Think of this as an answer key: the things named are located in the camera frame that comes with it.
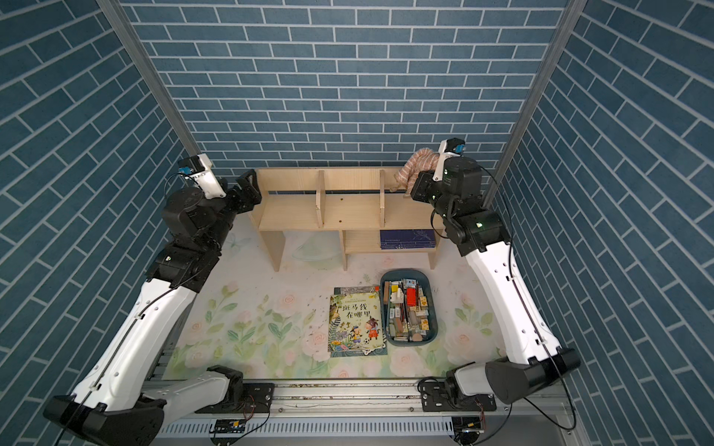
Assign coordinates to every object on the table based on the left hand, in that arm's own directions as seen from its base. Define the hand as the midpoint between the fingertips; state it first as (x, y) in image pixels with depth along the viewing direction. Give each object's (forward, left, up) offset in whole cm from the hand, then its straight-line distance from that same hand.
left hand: (254, 174), depth 63 cm
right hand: (+3, -40, -1) cm, 40 cm away
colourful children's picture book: (-17, -23, -45) cm, 53 cm away
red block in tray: (-9, -41, -43) cm, 60 cm away
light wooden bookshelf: (+14, -22, -22) cm, 34 cm away
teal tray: (-13, -40, -43) cm, 61 cm away
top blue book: (+6, -40, -31) cm, 51 cm away
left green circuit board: (-43, +9, -49) cm, 66 cm away
